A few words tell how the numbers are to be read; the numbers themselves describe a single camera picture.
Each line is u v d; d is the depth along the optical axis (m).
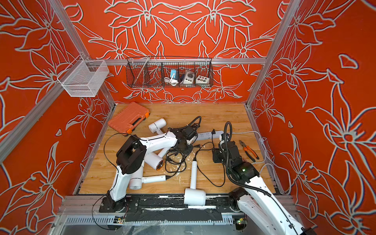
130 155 0.52
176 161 0.87
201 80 0.94
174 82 0.85
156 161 0.81
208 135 0.97
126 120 1.03
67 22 0.75
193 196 0.72
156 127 0.98
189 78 0.91
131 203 0.73
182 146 0.78
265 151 0.95
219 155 0.67
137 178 0.76
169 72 0.99
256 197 0.48
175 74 0.84
